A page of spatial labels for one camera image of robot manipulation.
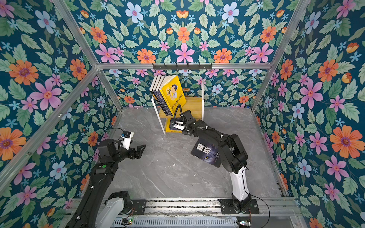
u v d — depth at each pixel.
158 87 0.75
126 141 0.68
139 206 0.74
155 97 0.77
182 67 0.93
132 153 0.70
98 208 0.50
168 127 1.01
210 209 0.73
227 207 0.72
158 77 0.81
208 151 0.93
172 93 0.82
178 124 0.82
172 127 0.84
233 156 0.51
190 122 0.73
